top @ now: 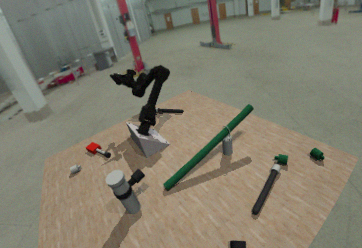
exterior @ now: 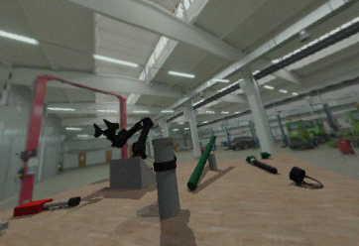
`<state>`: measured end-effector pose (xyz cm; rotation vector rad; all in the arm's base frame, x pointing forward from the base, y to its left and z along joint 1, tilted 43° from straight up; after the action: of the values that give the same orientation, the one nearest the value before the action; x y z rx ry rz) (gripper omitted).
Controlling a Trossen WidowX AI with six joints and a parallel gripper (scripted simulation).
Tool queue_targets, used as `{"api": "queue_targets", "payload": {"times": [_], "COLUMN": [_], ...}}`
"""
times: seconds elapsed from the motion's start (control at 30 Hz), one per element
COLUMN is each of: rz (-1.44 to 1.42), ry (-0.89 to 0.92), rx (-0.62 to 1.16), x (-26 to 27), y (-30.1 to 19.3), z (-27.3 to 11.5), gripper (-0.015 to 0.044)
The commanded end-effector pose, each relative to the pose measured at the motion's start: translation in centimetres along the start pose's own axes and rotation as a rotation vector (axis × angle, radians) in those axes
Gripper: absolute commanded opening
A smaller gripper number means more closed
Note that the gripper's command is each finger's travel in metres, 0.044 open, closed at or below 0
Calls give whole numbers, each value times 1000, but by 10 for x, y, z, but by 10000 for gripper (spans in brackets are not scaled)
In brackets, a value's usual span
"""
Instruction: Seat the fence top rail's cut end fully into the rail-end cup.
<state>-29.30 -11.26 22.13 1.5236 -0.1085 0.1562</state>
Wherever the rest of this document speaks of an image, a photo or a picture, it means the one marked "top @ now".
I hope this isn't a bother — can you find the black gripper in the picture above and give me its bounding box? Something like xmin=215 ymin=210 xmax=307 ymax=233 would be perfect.
xmin=110 ymin=73 xmax=135 ymax=88

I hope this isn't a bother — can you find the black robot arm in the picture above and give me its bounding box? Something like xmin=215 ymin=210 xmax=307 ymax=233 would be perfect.
xmin=132 ymin=65 xmax=170 ymax=136

